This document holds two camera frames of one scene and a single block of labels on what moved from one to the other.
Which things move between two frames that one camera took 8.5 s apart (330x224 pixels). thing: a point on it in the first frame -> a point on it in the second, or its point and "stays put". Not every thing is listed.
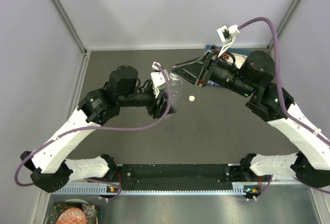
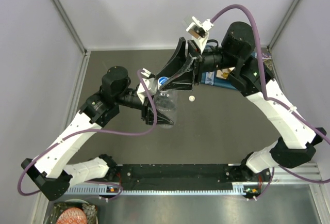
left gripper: x=157 y=110 -> x=147 y=111
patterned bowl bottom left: x=74 y=211 stays put
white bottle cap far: x=192 y=98 stays put
